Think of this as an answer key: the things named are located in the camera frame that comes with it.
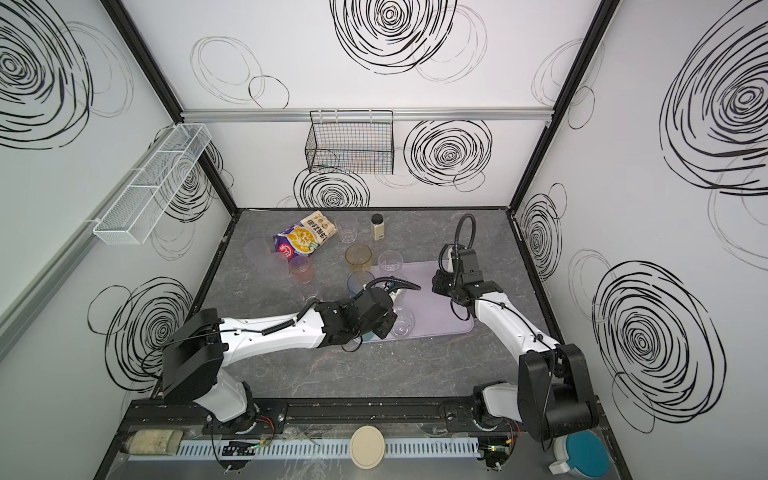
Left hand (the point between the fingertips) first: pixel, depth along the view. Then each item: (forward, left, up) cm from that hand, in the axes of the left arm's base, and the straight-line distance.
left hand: (396, 310), depth 81 cm
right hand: (+10, -10, 0) cm, 15 cm away
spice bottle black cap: (+34, +7, -3) cm, 35 cm away
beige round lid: (-31, +5, -3) cm, 31 cm away
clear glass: (+21, +2, -6) cm, 22 cm away
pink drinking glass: (+18, +32, -9) cm, 38 cm away
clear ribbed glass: (+36, +19, -7) cm, 41 cm away
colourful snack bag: (+32, +34, -8) cm, 47 cm away
